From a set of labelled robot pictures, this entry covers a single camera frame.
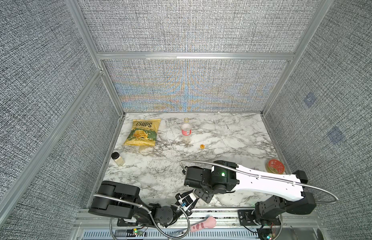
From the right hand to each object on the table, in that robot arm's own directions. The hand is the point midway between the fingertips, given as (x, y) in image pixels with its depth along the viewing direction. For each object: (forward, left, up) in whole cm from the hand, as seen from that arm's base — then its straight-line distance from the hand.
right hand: (202, 189), depth 64 cm
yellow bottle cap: (+33, -4, -21) cm, 39 cm away
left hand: (+1, +1, -8) cm, 8 cm away
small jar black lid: (+20, +46, -12) cm, 52 cm away
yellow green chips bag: (+40, +35, -14) cm, 54 cm away
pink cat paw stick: (-10, -4, -16) cm, 20 cm away
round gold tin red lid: (+17, -46, -17) cm, 52 cm away
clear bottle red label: (+35, +6, -6) cm, 36 cm away
